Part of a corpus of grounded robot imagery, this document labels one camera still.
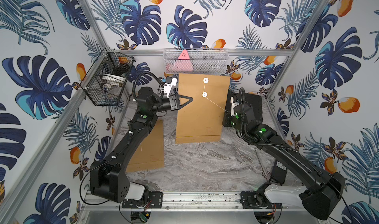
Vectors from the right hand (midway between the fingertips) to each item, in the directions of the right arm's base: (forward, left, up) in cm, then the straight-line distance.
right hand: (226, 111), depth 76 cm
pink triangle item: (+31, +23, +9) cm, 40 cm away
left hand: (-5, +18, +14) cm, 23 cm away
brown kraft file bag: (-8, +13, +3) cm, 15 cm away
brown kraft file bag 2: (-11, +44, -28) cm, 54 cm away
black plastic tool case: (+30, -30, -23) cm, 48 cm away
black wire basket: (+16, +67, +6) cm, 69 cm away
